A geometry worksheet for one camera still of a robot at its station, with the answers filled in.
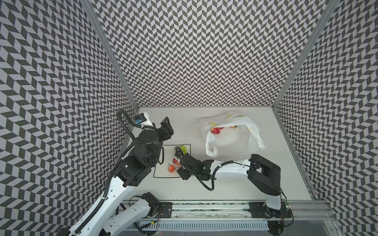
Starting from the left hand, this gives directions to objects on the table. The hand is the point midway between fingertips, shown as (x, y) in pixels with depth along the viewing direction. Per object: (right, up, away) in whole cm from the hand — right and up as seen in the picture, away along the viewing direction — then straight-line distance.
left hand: (162, 122), depth 63 cm
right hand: (+6, -29, +21) cm, 36 cm away
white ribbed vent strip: (+23, -50, +6) cm, 56 cm away
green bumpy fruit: (+7, -18, +27) cm, 33 cm away
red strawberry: (+28, -7, +38) cm, 48 cm away
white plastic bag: (+38, -10, +38) cm, 55 cm away
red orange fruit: (+42, -4, +41) cm, 59 cm away
